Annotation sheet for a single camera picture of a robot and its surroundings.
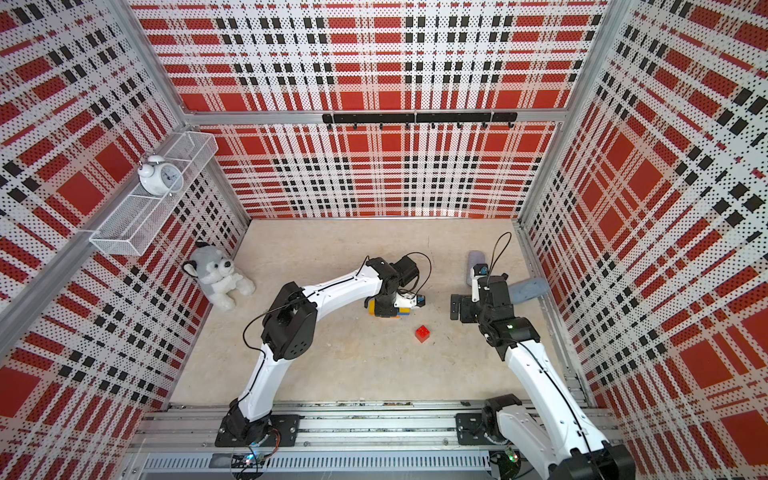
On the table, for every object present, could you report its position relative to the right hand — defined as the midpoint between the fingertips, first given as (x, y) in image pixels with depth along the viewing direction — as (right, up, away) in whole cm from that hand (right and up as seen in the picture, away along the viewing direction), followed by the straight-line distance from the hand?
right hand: (474, 299), depth 81 cm
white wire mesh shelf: (-100, +24, +9) cm, 103 cm away
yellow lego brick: (-29, -3, +3) cm, 29 cm away
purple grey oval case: (+6, +11, +26) cm, 29 cm away
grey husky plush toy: (-75, +7, +5) cm, 75 cm away
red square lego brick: (-14, -11, +6) cm, 19 cm away
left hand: (-24, -3, +12) cm, 27 cm away
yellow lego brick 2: (-19, -5, +7) cm, 21 cm away
